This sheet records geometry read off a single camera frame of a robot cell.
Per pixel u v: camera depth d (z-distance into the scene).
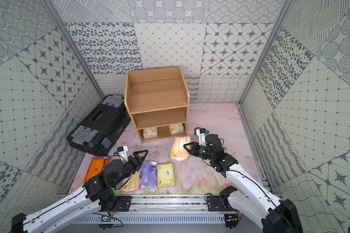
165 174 0.79
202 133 0.72
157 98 0.81
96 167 0.80
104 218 0.71
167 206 0.73
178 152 0.75
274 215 0.39
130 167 0.66
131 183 0.76
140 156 0.71
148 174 0.80
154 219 0.70
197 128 1.03
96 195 0.55
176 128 0.98
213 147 0.59
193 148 0.69
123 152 0.70
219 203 0.73
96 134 0.81
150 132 0.95
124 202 0.73
